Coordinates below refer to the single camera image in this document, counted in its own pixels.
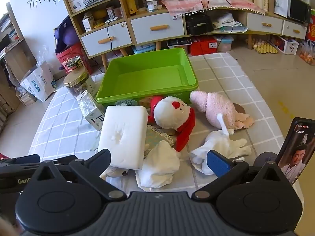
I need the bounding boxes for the bag of oranges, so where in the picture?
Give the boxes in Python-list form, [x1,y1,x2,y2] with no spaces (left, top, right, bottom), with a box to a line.
[299,39,315,65]

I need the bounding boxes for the white drink carton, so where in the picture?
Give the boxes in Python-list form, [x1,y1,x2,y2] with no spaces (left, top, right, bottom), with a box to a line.
[77,90,106,131]

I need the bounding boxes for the white plush with red scarf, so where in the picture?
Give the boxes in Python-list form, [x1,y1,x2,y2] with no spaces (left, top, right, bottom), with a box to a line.
[147,96,196,152]

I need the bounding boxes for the white paper bag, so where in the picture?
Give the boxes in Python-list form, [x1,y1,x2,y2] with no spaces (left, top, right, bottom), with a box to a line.
[20,61,57,102]

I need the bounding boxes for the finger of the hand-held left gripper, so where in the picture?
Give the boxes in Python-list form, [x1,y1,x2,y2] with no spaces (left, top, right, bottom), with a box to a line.
[41,155,79,164]

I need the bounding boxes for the brown round coaster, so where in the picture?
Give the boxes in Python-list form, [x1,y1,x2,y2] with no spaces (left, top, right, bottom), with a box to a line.
[233,103,246,115]

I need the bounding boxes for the black bag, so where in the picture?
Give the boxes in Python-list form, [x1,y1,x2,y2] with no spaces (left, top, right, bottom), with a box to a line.
[185,13,214,35]

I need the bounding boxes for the white drawer with wooden handle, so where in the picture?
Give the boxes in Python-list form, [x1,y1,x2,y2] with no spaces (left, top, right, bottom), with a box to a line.
[282,20,307,40]
[130,12,185,45]
[247,12,283,35]
[81,26,133,57]

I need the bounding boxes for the white cardboard box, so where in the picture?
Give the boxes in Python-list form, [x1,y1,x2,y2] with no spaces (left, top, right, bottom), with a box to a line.
[67,0,86,12]

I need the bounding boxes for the lace-edged teal cloth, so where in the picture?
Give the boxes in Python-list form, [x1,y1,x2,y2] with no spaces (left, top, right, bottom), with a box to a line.
[144,125,176,150]

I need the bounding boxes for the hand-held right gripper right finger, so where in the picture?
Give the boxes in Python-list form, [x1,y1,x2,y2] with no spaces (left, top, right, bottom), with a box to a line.
[191,149,289,201]

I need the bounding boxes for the egg carton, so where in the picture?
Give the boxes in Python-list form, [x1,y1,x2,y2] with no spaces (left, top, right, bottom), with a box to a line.
[252,41,278,54]

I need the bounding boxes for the white towel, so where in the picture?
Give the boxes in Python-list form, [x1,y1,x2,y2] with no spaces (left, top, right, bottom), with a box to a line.
[135,140,181,190]

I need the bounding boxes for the white fabric glove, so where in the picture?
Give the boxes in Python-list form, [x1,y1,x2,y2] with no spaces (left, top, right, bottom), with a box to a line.
[188,113,252,175]

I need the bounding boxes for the pink tasselled runner cloth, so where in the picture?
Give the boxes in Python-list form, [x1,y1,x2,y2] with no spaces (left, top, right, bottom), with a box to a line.
[161,0,266,20]

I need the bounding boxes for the wooden cabinet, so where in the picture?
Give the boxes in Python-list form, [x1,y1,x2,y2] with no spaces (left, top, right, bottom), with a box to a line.
[61,0,310,72]

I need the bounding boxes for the green plastic bin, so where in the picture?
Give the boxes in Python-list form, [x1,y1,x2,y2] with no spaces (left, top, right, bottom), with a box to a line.
[95,48,199,107]

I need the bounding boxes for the pink plush toy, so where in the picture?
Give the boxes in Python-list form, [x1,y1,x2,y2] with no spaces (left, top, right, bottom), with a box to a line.
[189,90,254,131]

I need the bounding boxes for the red box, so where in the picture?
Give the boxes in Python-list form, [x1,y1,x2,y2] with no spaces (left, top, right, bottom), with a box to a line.
[191,36,218,56]

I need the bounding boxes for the wooden side shelf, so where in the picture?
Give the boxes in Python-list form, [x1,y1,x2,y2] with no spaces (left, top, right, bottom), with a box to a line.
[0,2,37,113]

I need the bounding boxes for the white foam block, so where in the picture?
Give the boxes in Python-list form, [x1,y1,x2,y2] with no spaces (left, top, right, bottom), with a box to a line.
[98,105,148,171]

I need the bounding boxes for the tin can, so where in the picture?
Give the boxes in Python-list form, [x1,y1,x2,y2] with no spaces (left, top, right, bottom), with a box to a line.
[66,56,85,74]

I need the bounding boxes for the glass jar with gold lid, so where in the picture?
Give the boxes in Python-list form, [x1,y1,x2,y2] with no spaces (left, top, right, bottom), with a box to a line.
[63,66,97,99]

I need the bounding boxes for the folded clothes stack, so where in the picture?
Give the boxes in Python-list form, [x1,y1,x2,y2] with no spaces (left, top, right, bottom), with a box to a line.
[213,12,248,33]

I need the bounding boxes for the black monitor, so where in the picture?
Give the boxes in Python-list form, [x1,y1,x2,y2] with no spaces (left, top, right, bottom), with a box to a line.
[287,0,312,25]

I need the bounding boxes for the black flat box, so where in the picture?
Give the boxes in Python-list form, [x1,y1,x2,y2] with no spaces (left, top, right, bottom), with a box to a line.
[167,39,192,50]

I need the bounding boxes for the purple bag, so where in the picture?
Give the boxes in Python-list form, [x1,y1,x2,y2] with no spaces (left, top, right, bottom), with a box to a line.
[55,16,80,53]

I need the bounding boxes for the clear storage box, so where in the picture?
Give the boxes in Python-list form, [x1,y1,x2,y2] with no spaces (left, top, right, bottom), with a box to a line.
[217,36,234,52]

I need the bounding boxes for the white crate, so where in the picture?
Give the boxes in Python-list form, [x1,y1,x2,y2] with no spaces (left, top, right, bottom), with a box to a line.
[273,36,299,54]

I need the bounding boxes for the smartphone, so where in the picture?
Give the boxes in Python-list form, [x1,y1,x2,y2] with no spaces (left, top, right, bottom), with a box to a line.
[275,117,315,186]

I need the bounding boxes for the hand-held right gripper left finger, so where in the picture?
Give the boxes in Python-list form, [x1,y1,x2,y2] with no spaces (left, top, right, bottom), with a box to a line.
[30,149,127,201]

